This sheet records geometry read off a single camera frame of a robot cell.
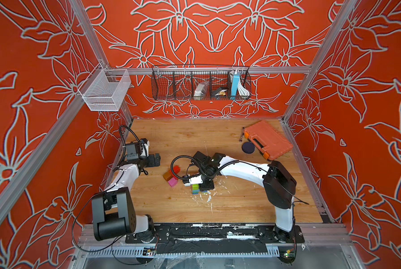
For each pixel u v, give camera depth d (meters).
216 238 0.73
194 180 0.74
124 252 0.70
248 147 1.04
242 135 1.10
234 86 0.87
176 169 0.93
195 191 0.86
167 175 0.93
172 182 0.86
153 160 0.81
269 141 1.01
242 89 0.92
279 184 0.46
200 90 0.91
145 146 0.74
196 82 1.01
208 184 0.75
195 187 0.77
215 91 0.84
